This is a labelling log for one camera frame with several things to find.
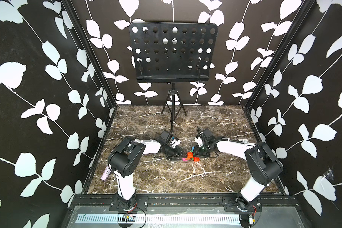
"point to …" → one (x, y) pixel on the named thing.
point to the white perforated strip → (169, 218)
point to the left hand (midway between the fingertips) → (185, 156)
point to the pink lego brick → (184, 159)
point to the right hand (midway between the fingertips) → (191, 153)
